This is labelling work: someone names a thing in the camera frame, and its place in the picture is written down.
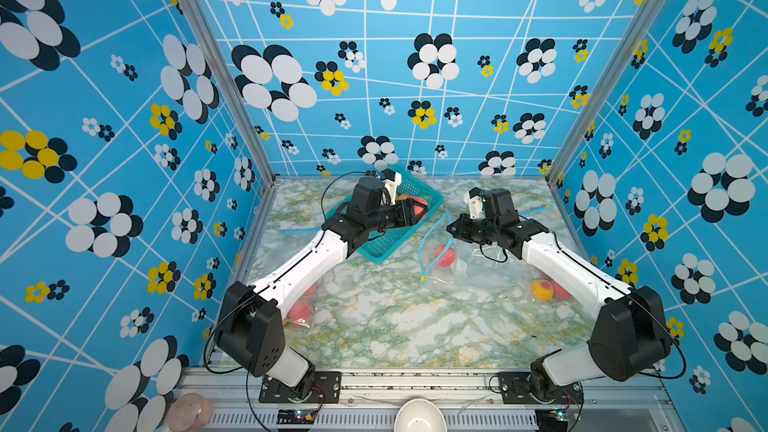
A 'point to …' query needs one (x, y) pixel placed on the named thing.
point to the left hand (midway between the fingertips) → (425, 207)
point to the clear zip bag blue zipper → (307, 315)
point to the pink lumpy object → (189, 412)
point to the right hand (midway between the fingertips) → (451, 226)
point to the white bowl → (419, 415)
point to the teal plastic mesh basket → (377, 247)
